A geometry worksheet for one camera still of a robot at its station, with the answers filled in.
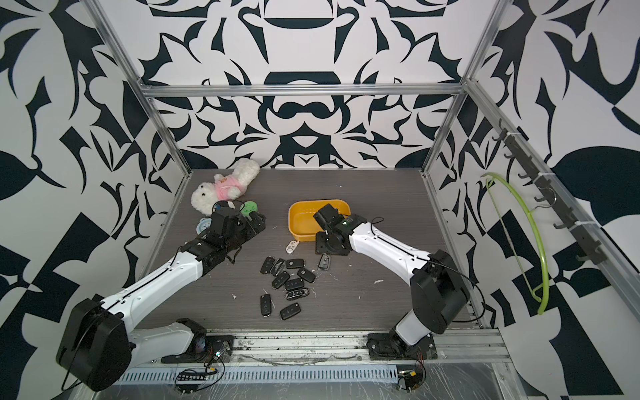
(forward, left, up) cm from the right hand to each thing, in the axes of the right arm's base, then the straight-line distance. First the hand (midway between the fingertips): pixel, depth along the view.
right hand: (324, 243), depth 86 cm
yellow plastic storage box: (+15, +9, -12) cm, 21 cm away
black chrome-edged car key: (-14, +10, -8) cm, 19 cm away
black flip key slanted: (-5, +17, -8) cm, 19 cm away
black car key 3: (-9, +15, -9) cm, 20 cm away
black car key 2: (-8, +6, -8) cm, 13 cm away
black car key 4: (-11, +10, -8) cm, 17 cm away
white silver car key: (+4, +12, -9) cm, 15 cm away
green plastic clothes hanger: (-22, -50, +17) cm, 57 cm away
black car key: (-4, +20, -8) cm, 22 cm away
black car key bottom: (-19, +11, -8) cm, 24 cm away
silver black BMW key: (-2, 0, -9) cm, 10 cm away
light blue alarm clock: (+11, +46, -4) cm, 47 cm away
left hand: (+6, +23, +7) cm, 24 cm away
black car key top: (-3, +10, -9) cm, 14 cm away
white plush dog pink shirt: (+25, +39, +1) cm, 47 cm away
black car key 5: (-17, +19, -8) cm, 27 cm away
